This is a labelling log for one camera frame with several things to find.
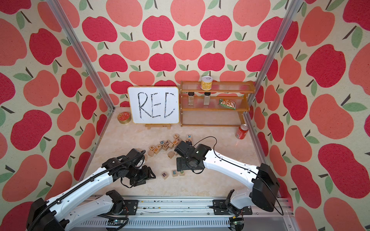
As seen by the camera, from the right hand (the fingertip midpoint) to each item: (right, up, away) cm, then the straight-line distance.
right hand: (185, 168), depth 78 cm
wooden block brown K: (-23, +8, +17) cm, 30 cm away
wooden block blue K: (+2, +15, +23) cm, 28 cm away
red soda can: (+38, +19, +18) cm, 46 cm away
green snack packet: (+30, +38, +18) cm, 51 cm away
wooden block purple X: (-13, +11, +20) cm, 26 cm away
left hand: (-18, -7, -3) cm, 19 cm away
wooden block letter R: (-12, -6, +5) cm, 15 cm away
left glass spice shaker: (+4, +42, +20) cm, 46 cm away
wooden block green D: (-2, -5, +6) cm, 8 cm away
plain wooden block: (-10, +4, +16) cm, 19 cm away
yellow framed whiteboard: (-22, +37, +21) cm, 48 cm away
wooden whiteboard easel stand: (-27, +22, +27) cm, 45 cm away
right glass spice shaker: (+15, +42, +20) cm, 48 cm away
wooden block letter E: (-7, -5, +6) cm, 11 cm away
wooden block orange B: (-20, +6, +15) cm, 26 cm away
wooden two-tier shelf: (+33, +47, +40) cm, 70 cm away
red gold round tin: (-48, +28, +33) cm, 65 cm away
